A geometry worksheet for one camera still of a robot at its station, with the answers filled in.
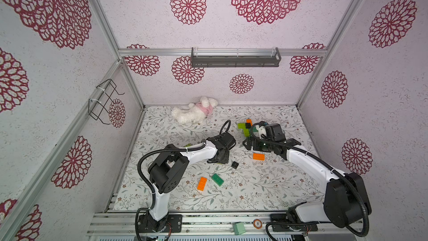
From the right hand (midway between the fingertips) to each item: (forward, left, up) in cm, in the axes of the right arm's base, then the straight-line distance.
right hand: (249, 141), depth 87 cm
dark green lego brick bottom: (-17, +16, -11) cm, 26 cm away
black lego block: (+18, -2, -10) cm, 21 cm away
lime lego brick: (+18, +2, -10) cm, 20 cm away
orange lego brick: (+23, -4, -12) cm, 26 cm away
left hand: (-5, +15, -11) cm, 19 cm away
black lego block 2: (-8, +7, -11) cm, 15 cm away
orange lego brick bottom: (-19, +24, -11) cm, 33 cm away
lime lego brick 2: (+13, -1, -10) cm, 16 cm away
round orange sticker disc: (-35, -1, -13) cm, 37 cm away
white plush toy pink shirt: (+23, +31, -4) cm, 38 cm away
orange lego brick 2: (-2, -6, -13) cm, 14 cm away
